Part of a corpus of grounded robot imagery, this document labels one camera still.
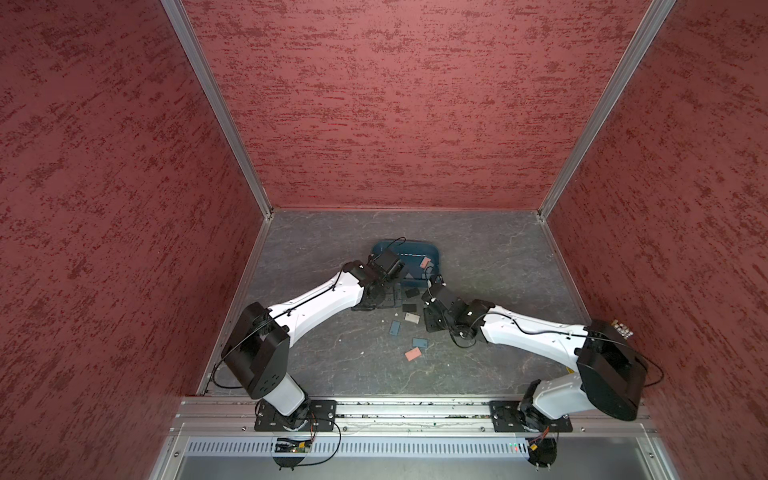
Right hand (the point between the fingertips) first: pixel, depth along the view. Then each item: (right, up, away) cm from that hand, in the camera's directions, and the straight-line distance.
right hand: (429, 317), depth 86 cm
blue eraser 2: (-2, -8, 0) cm, 8 cm away
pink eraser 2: (0, +15, +18) cm, 23 cm away
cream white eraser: (-5, -2, +6) cm, 7 cm away
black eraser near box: (-4, +5, +12) cm, 13 cm away
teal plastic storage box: (-1, +16, +19) cm, 24 cm away
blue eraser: (-10, -5, +4) cm, 12 cm away
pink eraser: (-6, -11, -1) cm, 12 cm away
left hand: (-14, +3, -2) cm, 15 cm away
